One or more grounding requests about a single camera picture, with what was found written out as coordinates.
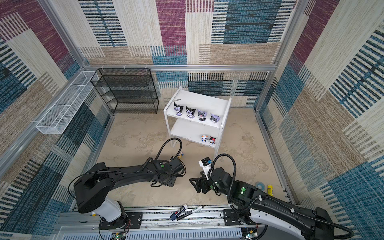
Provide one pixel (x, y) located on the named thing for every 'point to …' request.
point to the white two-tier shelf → (196, 117)
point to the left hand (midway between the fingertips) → (171, 178)
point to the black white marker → (187, 213)
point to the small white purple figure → (204, 138)
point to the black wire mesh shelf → (127, 90)
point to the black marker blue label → (173, 216)
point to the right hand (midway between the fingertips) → (196, 179)
